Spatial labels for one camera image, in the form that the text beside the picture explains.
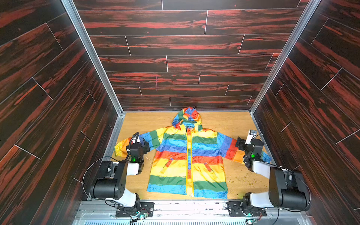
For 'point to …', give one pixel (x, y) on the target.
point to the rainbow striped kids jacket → (189, 158)
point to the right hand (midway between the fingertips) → (249, 138)
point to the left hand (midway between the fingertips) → (139, 142)
